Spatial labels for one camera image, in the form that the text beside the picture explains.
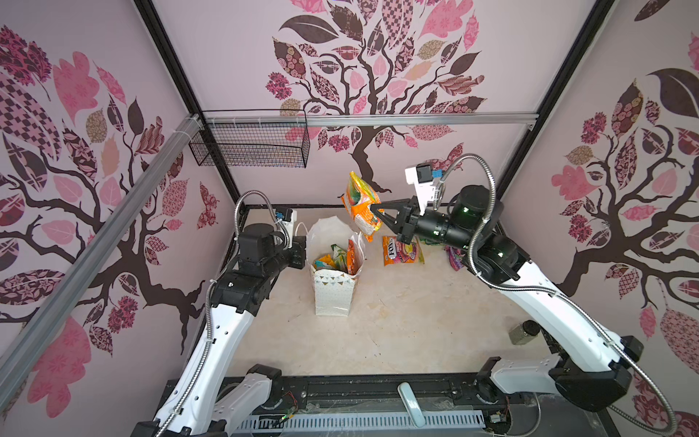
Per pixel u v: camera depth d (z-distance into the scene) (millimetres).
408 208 488
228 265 508
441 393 747
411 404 683
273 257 531
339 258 832
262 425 717
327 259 897
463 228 448
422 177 463
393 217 534
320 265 854
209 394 384
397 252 1006
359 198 533
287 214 582
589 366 396
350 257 757
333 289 742
